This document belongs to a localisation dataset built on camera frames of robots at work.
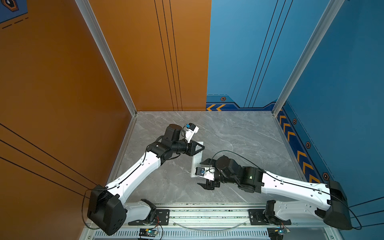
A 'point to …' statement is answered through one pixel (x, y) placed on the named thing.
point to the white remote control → (196, 159)
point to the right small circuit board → (277, 231)
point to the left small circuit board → (147, 232)
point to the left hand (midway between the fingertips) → (203, 146)
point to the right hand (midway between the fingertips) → (199, 171)
